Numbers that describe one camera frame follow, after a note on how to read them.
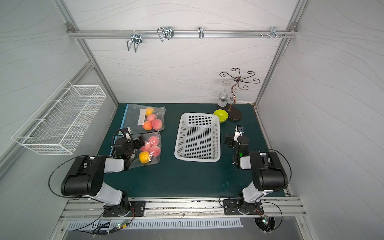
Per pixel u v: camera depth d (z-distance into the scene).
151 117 1.05
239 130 0.80
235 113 1.11
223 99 0.96
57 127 0.68
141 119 1.04
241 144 0.72
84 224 0.70
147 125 1.01
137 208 0.74
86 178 0.45
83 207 0.76
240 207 0.67
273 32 0.76
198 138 1.01
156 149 0.88
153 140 0.91
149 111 1.10
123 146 0.72
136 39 0.78
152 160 0.85
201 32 0.78
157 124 1.01
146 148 0.89
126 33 0.79
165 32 0.77
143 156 0.85
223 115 1.11
